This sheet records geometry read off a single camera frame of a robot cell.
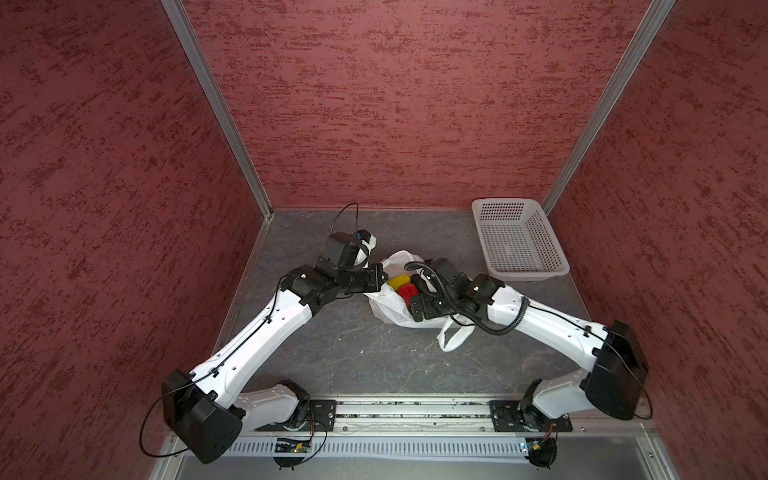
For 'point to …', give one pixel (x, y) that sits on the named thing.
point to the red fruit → (407, 291)
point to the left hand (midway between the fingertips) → (386, 283)
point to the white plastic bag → (386, 306)
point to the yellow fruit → (397, 281)
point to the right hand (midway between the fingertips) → (422, 312)
